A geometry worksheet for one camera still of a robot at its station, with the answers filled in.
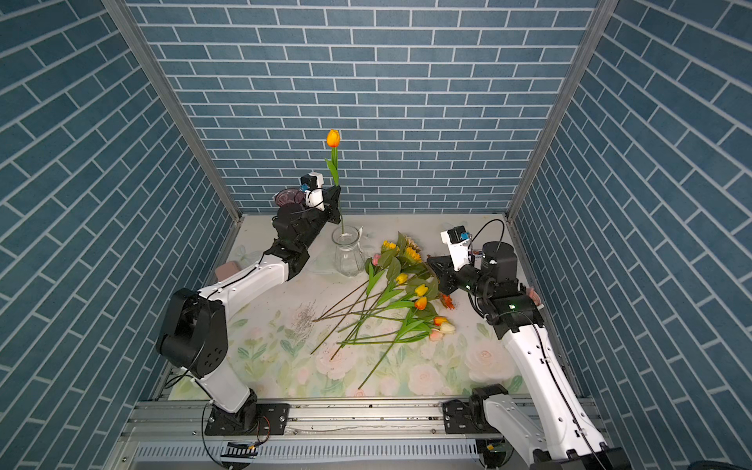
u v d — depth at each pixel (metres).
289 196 1.01
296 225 0.64
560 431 0.39
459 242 0.60
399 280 0.99
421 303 0.91
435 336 0.86
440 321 0.90
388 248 1.04
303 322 0.91
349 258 0.96
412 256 1.02
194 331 0.47
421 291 0.96
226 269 1.03
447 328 0.87
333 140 0.70
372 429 0.73
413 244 1.05
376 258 1.02
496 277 0.53
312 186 0.67
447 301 0.91
